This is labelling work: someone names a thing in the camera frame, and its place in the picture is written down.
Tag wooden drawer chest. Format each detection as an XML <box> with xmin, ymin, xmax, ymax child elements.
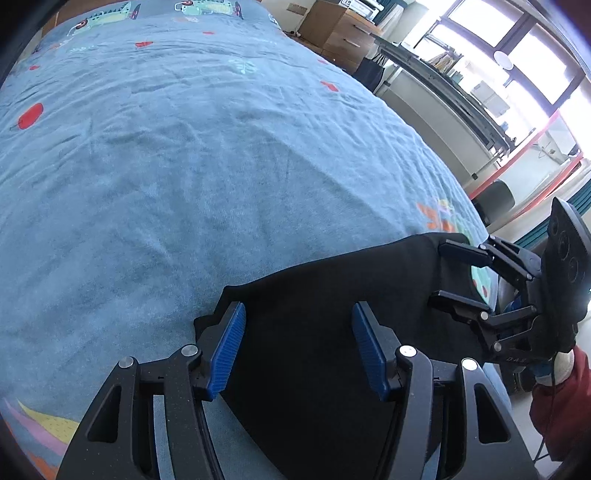
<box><xmin>297</xmin><ymin>1</ymin><xmax>382</xmax><ymax>74</ymax></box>

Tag dark blue bag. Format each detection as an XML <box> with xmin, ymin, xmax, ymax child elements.
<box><xmin>353</xmin><ymin>58</ymin><xmax>386</xmax><ymax>92</ymax></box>

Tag red framed mirror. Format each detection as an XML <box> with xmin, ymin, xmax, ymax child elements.
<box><xmin>470</xmin><ymin>112</ymin><xmax>588</xmax><ymax>232</ymax></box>

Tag black pants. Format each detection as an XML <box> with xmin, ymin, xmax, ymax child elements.
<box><xmin>194</xmin><ymin>233</ymin><xmax>484</xmax><ymax>479</ymax></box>

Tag teal curtain right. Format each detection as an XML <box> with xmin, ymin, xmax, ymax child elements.
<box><xmin>515</xmin><ymin>180</ymin><xmax>591</xmax><ymax>250</ymax></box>

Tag long grey desk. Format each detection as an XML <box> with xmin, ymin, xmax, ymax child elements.
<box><xmin>375</xmin><ymin>36</ymin><xmax>515</xmax><ymax>186</ymax></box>

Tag blue patterned bed cover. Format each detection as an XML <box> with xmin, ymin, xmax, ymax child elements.
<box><xmin>1</xmin><ymin>1</ymin><xmax>487</xmax><ymax>479</ymax></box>

